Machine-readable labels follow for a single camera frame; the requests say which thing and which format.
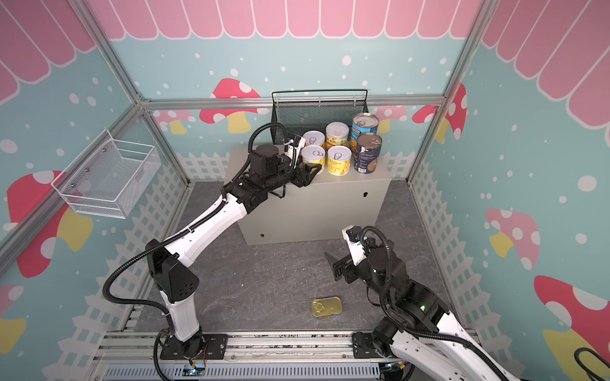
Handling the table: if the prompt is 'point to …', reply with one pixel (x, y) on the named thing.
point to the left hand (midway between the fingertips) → (311, 165)
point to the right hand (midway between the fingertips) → (339, 246)
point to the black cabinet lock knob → (364, 194)
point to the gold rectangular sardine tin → (323, 307)
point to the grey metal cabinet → (318, 212)
